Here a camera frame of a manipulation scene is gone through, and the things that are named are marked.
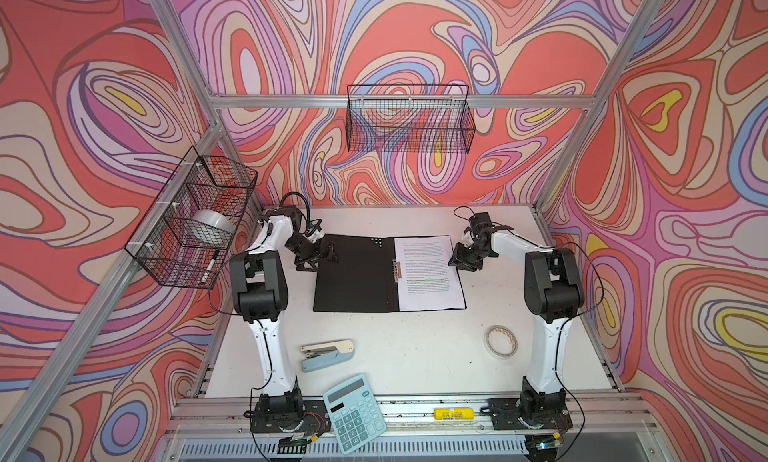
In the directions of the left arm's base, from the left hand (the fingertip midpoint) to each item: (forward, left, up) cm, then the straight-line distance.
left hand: (330, 261), depth 96 cm
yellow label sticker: (-43, -35, -5) cm, 55 cm away
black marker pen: (-11, +25, +19) cm, 33 cm away
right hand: (+1, -42, -7) cm, 42 cm away
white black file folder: (0, -16, -8) cm, 18 cm away
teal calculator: (-43, -10, -4) cm, 44 cm away
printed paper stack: (-4, -32, -7) cm, 33 cm away
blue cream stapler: (-28, 0, -4) cm, 29 cm away
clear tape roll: (-24, -51, -7) cm, 57 cm away
